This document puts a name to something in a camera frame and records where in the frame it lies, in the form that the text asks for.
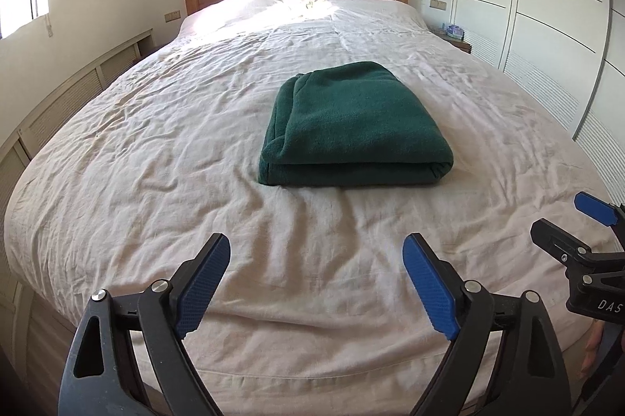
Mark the tissue pack on nightstand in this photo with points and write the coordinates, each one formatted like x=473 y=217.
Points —
x=453 y=31

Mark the white wrinkled bed sheet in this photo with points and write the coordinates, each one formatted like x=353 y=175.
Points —
x=316 y=314

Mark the white slatted wall cabinet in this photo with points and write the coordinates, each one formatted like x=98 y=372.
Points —
x=37 y=129

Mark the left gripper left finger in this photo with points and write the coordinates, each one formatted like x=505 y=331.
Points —
x=101 y=374

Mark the right wall socket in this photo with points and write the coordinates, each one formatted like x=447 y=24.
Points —
x=438 y=5

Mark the left wall socket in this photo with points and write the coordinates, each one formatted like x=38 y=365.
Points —
x=171 y=16

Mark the green knit sweater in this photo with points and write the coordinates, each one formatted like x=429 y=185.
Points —
x=351 y=126

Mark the wall socket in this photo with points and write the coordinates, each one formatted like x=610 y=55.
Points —
x=438 y=5
x=171 y=16

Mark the white sliding wardrobe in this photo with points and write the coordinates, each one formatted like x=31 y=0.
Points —
x=569 y=55

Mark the wooden nightstand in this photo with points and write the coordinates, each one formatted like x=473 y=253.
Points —
x=458 y=43

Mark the person's right hand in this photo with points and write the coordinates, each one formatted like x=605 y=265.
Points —
x=591 y=348

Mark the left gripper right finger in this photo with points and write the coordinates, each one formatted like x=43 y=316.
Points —
x=529 y=376

